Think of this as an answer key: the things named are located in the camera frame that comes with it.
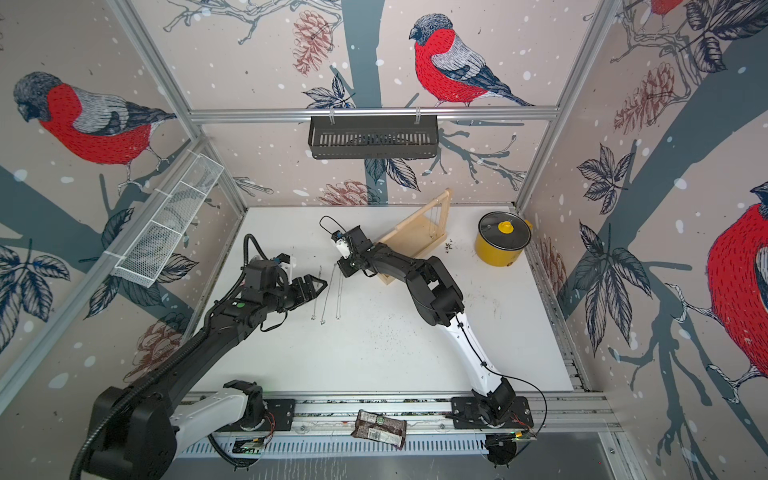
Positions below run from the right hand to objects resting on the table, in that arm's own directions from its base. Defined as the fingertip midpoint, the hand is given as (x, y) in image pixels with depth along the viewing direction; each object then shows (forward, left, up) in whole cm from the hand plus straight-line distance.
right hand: (343, 260), depth 104 cm
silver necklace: (-18, -1, -1) cm, 18 cm away
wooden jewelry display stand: (+11, -28, +5) cm, 30 cm away
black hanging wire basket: (+35, -9, +27) cm, 45 cm away
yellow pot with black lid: (+5, -54, +9) cm, 55 cm away
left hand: (-17, +1, +14) cm, 22 cm away
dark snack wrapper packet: (-49, -16, 0) cm, 52 cm away
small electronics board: (-54, +16, -2) cm, 56 cm away
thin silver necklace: (-5, +8, -1) cm, 10 cm away
